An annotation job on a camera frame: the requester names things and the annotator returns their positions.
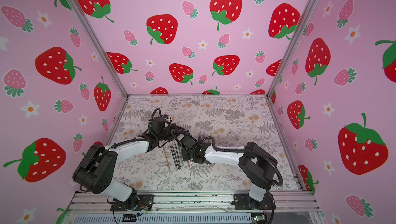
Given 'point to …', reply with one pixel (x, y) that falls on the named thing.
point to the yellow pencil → (166, 159)
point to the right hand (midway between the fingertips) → (181, 154)
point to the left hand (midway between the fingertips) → (186, 129)
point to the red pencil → (188, 163)
